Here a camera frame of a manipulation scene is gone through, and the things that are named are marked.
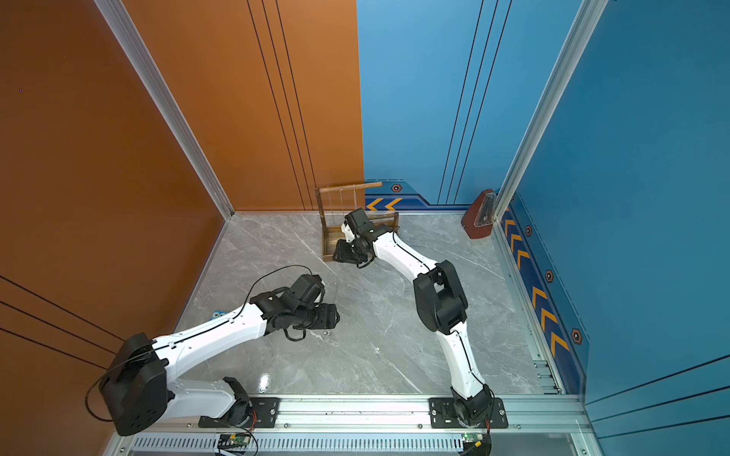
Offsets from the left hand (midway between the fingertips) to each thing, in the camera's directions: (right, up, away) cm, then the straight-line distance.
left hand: (333, 315), depth 83 cm
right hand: (0, +16, +10) cm, 19 cm away
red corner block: (+51, +30, +22) cm, 64 cm away
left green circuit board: (-22, -29, -11) cm, 38 cm away
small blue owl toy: (-38, -2, +7) cm, 39 cm away
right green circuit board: (+37, -29, -11) cm, 48 cm away
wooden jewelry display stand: (-5, +24, +29) cm, 38 cm away
